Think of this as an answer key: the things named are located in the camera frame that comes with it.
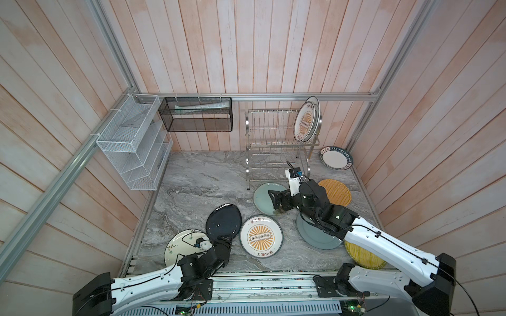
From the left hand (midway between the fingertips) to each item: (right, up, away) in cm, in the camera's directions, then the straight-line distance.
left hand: (234, 242), depth 83 cm
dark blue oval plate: (-6, +6, +11) cm, 14 cm away
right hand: (+17, +24, -9) cm, 31 cm away
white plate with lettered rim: (+60, +39, +35) cm, 79 cm away
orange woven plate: (+53, +19, +19) cm, 60 cm away
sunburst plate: (+31, +53, +5) cm, 62 cm away
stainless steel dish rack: (+20, +42, +32) cm, 57 cm away
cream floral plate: (-17, +3, -10) cm, 20 cm away
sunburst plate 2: (+12, +1, +5) cm, 13 cm away
